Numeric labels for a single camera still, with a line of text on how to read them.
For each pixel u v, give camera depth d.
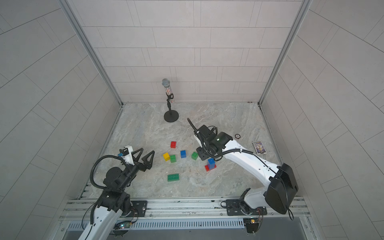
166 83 0.86
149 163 0.68
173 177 0.81
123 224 0.65
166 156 0.85
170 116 1.07
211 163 0.79
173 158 0.85
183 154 0.87
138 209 0.71
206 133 0.59
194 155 0.86
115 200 0.57
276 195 0.38
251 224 0.68
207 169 0.83
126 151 0.64
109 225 0.56
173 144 0.92
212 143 0.53
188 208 0.73
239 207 0.63
